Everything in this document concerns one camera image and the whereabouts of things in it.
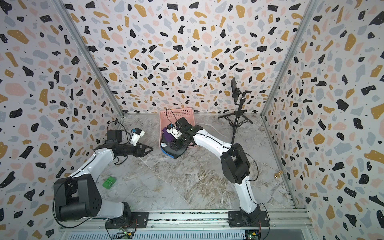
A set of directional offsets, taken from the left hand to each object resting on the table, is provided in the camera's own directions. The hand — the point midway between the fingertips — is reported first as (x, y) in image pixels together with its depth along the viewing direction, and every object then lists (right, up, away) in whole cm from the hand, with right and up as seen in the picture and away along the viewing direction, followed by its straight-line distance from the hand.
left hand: (149, 147), depth 86 cm
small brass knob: (+74, -17, +2) cm, 76 cm away
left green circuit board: (-6, -39, -15) cm, 43 cm away
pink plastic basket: (+5, +20, +31) cm, 37 cm away
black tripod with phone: (+54, +17, +15) cm, 59 cm away
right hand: (+14, +1, +3) cm, 14 cm away
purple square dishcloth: (+8, +5, +15) cm, 17 cm away
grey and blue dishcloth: (+8, -5, +5) cm, 11 cm away
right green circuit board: (+55, -40, -14) cm, 69 cm away
